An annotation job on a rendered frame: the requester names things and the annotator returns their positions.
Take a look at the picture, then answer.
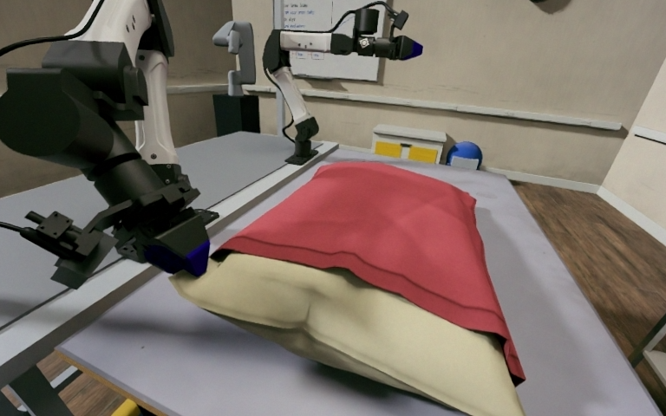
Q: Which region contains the cream pillow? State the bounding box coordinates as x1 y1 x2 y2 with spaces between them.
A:
168 249 526 416

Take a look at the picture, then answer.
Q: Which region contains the red pillowcase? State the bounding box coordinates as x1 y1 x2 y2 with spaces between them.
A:
208 162 526 387

